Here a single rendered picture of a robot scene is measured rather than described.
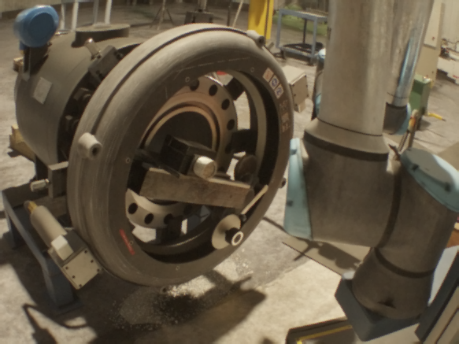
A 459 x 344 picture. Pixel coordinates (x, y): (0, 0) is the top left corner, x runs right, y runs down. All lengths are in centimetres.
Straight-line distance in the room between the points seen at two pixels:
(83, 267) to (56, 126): 44
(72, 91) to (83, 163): 35
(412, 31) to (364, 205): 38
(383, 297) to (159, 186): 57
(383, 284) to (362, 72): 36
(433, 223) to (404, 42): 37
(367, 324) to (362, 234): 19
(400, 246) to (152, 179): 57
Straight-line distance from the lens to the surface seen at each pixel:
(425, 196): 65
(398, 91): 89
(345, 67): 61
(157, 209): 124
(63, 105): 123
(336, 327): 113
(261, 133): 133
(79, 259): 102
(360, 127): 61
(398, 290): 73
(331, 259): 191
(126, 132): 90
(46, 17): 151
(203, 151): 97
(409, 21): 81
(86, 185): 92
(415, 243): 68
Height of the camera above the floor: 110
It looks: 27 degrees down
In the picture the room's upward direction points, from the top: 6 degrees clockwise
